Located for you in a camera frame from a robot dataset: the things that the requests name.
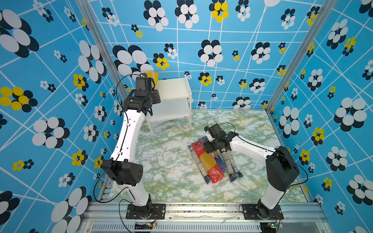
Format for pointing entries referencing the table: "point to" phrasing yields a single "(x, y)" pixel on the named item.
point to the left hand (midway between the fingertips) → (153, 93)
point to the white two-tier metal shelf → (175, 103)
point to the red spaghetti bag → (214, 172)
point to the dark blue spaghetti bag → (220, 161)
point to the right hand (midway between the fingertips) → (209, 145)
